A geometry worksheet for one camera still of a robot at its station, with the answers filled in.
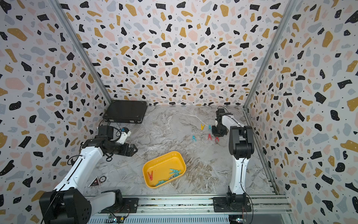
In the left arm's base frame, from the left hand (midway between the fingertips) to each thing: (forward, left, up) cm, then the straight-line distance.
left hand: (130, 148), depth 82 cm
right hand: (+17, -56, -12) cm, 60 cm away
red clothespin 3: (+14, -55, -12) cm, 58 cm away
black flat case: (+42, +19, -13) cm, 48 cm away
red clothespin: (-12, -12, -12) cm, 21 cm away
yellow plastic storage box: (-9, -19, -12) cm, 24 cm away
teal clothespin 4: (+14, -39, -12) cm, 43 cm away
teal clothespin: (-10, -26, -12) cm, 30 cm away
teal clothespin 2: (-17, -18, -11) cm, 27 cm away
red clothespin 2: (+16, -51, -13) cm, 55 cm away
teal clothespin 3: (+23, -51, -11) cm, 57 cm away
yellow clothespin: (+23, -46, -12) cm, 53 cm away
